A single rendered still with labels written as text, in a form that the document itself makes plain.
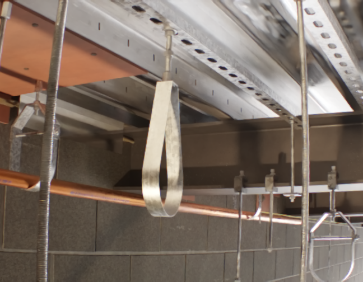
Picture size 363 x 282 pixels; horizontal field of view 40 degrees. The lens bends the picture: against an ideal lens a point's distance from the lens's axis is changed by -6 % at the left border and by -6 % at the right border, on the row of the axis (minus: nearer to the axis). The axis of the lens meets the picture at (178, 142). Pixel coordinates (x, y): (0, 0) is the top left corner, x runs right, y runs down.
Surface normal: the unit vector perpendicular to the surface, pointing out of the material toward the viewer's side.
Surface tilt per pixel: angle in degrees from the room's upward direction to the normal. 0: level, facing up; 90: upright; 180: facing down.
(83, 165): 90
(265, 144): 90
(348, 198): 90
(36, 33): 180
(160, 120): 74
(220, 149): 90
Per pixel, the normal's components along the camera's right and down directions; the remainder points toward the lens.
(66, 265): 0.87, -0.06
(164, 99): -0.29, -0.45
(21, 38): -0.04, 0.98
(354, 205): -0.48, -0.18
